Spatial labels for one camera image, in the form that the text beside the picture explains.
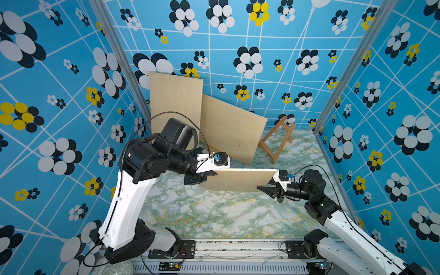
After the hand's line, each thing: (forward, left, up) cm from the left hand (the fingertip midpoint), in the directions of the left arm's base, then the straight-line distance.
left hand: (217, 164), depth 55 cm
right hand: (+2, -17, -15) cm, 23 cm away
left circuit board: (-24, +21, -42) cm, 53 cm away
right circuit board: (-25, -40, -40) cm, 62 cm away
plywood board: (+36, -6, -21) cm, 42 cm away
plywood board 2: (-2, -9, -8) cm, 12 cm away
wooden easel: (+33, -29, -34) cm, 56 cm away
